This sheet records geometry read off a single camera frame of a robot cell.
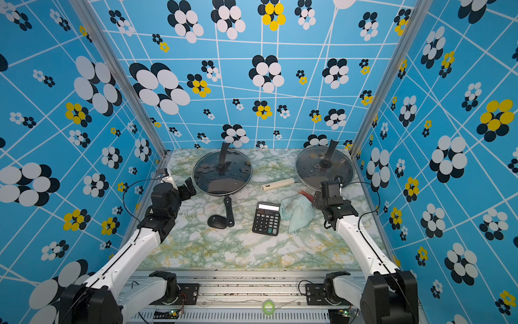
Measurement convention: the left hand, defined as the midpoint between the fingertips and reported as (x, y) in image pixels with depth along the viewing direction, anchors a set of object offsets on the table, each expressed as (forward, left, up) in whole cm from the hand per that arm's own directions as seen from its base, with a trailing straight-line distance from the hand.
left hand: (182, 179), depth 82 cm
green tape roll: (-41, -35, -21) cm, 58 cm away
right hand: (-4, -63, -8) cm, 64 cm away
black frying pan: (-3, -17, -13) cm, 22 cm away
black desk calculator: (-8, -35, -19) cm, 41 cm away
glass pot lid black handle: (+17, -64, -9) cm, 67 cm away
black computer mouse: (-9, -12, -20) cm, 25 cm away
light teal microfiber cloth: (-4, -49, -18) cm, 52 cm away
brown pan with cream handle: (+29, -64, -23) cm, 74 cm away
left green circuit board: (-43, -1, -22) cm, 49 cm away
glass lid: (+14, -12, -12) cm, 22 cm away
